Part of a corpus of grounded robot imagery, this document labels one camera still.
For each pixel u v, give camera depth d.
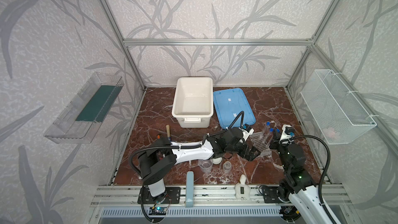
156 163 0.44
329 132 0.73
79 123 0.63
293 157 0.58
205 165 0.83
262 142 0.91
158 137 0.91
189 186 0.74
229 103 1.10
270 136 0.88
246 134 0.71
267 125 0.99
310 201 0.52
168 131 0.95
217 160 0.83
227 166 0.76
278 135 0.72
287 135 0.66
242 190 0.72
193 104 1.10
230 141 0.62
